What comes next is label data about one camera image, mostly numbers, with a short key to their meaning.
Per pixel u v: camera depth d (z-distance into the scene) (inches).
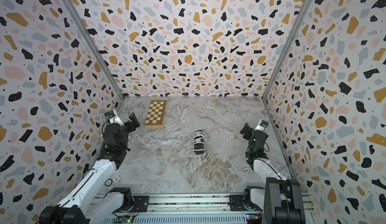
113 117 25.9
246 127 31.5
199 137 36.2
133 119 28.8
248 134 31.4
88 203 17.5
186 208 28.8
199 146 35.2
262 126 29.3
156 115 41.9
